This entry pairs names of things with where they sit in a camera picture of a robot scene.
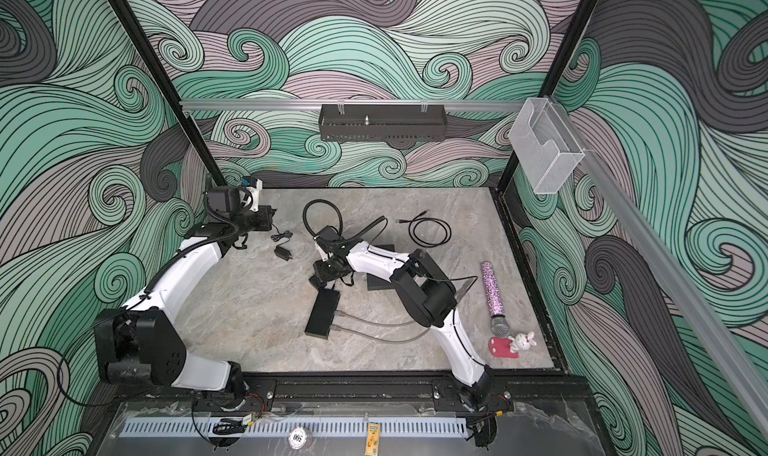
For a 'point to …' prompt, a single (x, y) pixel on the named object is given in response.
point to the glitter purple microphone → (499, 324)
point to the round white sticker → (297, 438)
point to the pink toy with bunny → (509, 348)
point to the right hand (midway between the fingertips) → (321, 275)
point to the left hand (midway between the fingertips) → (272, 207)
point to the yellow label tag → (373, 439)
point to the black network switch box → (322, 314)
